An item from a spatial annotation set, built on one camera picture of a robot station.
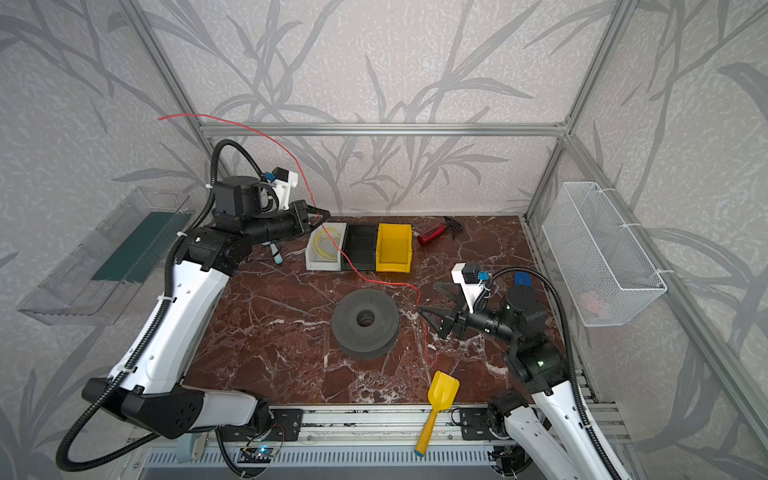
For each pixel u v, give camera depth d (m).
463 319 0.53
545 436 0.57
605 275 0.61
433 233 1.11
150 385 0.38
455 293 0.63
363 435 0.73
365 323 0.85
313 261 1.04
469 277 0.53
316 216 0.65
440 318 0.54
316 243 1.05
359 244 1.06
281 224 0.56
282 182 0.59
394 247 1.06
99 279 0.63
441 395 0.78
